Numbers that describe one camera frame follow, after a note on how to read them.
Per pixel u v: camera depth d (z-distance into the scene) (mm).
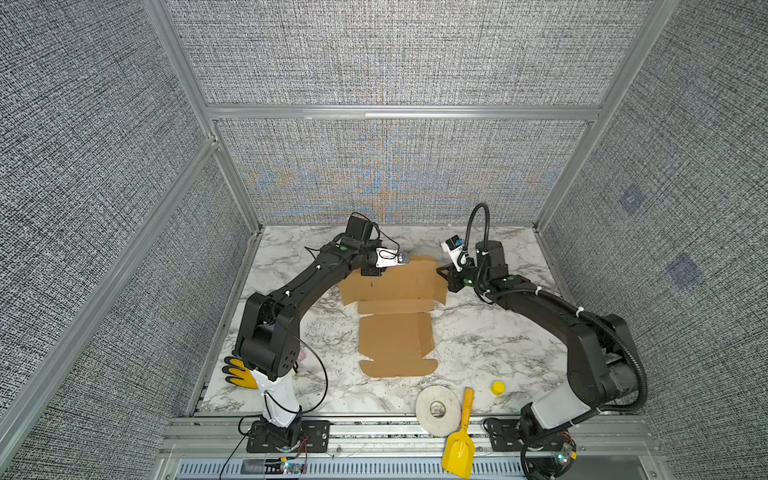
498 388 796
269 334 486
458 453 701
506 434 731
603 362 462
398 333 905
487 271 697
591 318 478
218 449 732
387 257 762
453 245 776
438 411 780
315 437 732
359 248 700
